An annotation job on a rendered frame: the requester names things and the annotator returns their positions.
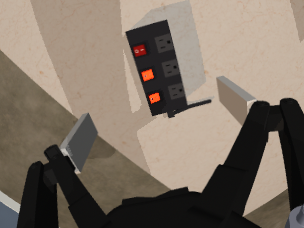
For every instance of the black power strip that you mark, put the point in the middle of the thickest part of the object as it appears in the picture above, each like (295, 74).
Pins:
(156, 61)

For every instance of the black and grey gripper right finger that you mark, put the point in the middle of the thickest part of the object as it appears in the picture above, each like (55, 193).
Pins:
(235, 178)

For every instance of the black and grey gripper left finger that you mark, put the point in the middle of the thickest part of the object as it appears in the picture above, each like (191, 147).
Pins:
(38, 207)

